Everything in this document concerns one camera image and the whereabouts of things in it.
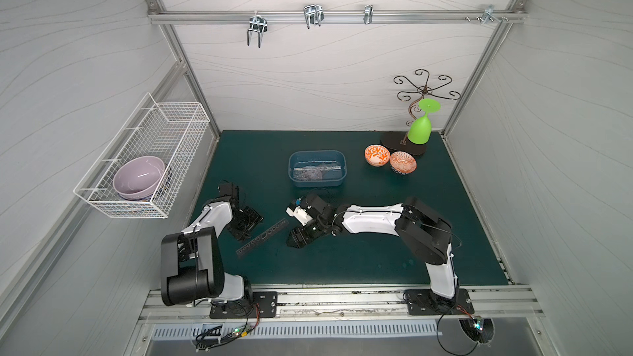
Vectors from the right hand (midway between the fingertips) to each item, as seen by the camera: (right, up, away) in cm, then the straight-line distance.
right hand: (291, 238), depth 84 cm
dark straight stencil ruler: (-8, +1, +5) cm, 9 cm away
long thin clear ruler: (+9, +23, +22) cm, 33 cm away
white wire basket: (-39, +37, -6) cm, 54 cm away
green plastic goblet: (+48, +39, +6) cm, 62 cm away
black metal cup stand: (+48, +36, +31) cm, 67 cm away
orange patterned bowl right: (+47, +26, +23) cm, 58 cm away
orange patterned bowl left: (+36, +29, +26) cm, 53 cm away
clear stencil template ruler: (0, +20, +20) cm, 29 cm away
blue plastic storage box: (+14, +19, +18) cm, 30 cm away
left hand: (-12, +3, +4) cm, 14 cm away
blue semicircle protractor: (+6, +21, +20) cm, 30 cm away
